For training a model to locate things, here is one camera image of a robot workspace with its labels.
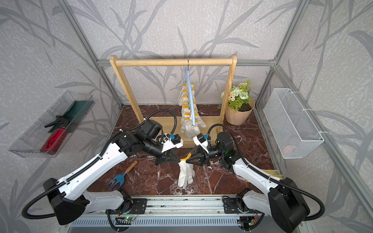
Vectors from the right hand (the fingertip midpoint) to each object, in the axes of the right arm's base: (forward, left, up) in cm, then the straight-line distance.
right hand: (187, 159), depth 67 cm
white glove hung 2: (+16, -1, -1) cm, 17 cm away
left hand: (-1, +4, +2) cm, 5 cm away
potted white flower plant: (+32, -31, +4) cm, 45 cm away
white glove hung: (+37, +4, +3) cm, 37 cm away
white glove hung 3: (-5, +1, -5) cm, 7 cm away
